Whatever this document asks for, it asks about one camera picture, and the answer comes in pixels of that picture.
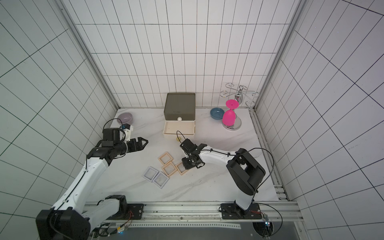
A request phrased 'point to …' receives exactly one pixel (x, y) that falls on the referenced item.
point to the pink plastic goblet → (229, 116)
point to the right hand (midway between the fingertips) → (183, 165)
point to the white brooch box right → (160, 180)
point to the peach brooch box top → (165, 158)
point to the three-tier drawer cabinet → (179, 114)
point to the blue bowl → (217, 113)
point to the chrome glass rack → (239, 96)
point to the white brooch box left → (150, 174)
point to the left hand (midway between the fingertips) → (140, 145)
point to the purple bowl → (126, 118)
